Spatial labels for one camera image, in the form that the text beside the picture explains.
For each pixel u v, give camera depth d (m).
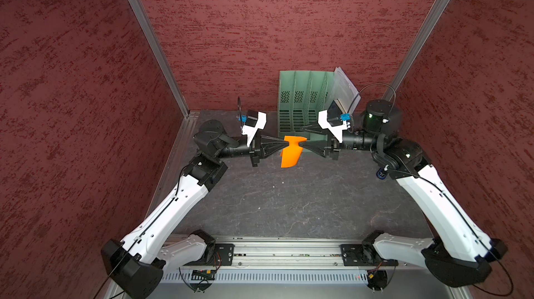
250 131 0.48
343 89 0.98
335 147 0.47
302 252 0.76
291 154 0.56
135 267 0.36
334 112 0.43
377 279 0.72
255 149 0.49
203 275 0.72
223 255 0.74
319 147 0.48
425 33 0.86
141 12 0.80
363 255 0.67
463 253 0.37
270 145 0.54
